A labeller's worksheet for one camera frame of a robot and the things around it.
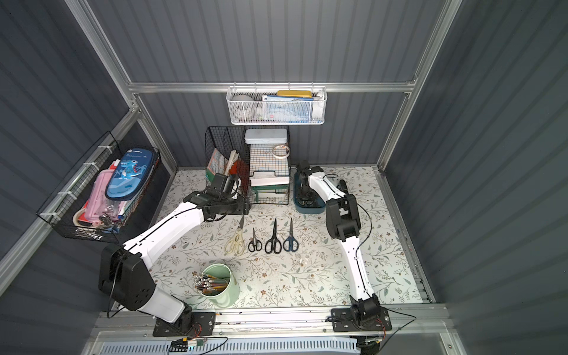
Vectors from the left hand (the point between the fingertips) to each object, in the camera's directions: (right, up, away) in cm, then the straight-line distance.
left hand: (245, 205), depth 85 cm
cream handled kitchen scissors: (-5, -17, +6) cm, 19 cm away
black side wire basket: (-46, 0, -23) cm, 52 cm away
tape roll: (+14, +26, +17) cm, 34 cm away
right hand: (+27, +2, +23) cm, 35 cm away
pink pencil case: (-42, +2, -17) cm, 46 cm away
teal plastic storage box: (+31, -1, +20) cm, 37 cm away
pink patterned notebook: (-19, +19, +28) cm, 39 cm away
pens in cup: (-7, -22, -19) cm, 30 cm away
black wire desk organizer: (+3, +21, +13) cm, 25 cm away
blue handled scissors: (+18, -17, +7) cm, 26 cm away
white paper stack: (-11, +23, +25) cm, 36 cm away
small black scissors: (+2, -17, +9) cm, 19 cm away
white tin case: (+6, +31, +17) cm, 36 cm away
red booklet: (-6, +16, +20) cm, 26 cm away
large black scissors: (+11, -17, +6) cm, 21 cm away
